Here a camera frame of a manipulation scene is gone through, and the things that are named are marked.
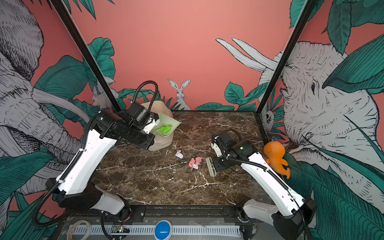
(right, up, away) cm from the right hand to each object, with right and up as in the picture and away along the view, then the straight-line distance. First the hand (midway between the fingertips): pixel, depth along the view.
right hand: (214, 163), depth 71 cm
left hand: (-29, +12, -6) cm, 32 cm away
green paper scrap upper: (-23, +17, -4) cm, 29 cm away
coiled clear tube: (-59, -29, -2) cm, 66 cm away
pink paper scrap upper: (-8, -3, +21) cm, 23 cm away
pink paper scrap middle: (-12, -5, +21) cm, 25 cm away
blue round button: (-25, -31, -3) cm, 39 cm away
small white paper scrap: (-9, -7, +19) cm, 22 cm away
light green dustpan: (-25, +22, +1) cm, 33 cm away
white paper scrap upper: (-21, -1, +24) cm, 32 cm away
